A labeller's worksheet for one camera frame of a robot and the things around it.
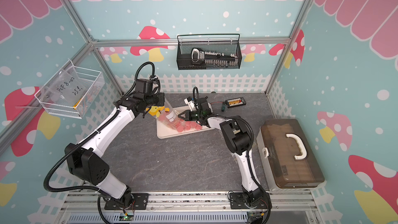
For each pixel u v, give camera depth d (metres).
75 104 0.69
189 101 0.91
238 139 0.58
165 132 0.98
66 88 0.68
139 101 0.58
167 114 0.88
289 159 0.78
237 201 0.74
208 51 0.92
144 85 0.61
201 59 0.87
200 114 0.83
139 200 0.75
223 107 1.09
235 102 1.13
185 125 1.00
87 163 0.43
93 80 0.83
